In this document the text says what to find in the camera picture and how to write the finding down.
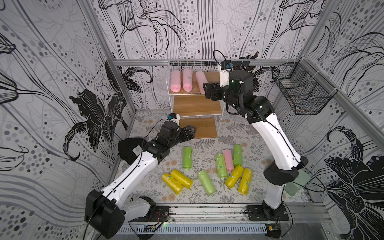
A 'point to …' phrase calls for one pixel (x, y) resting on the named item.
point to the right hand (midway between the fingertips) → (214, 82)
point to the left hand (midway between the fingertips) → (193, 133)
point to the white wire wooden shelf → (194, 108)
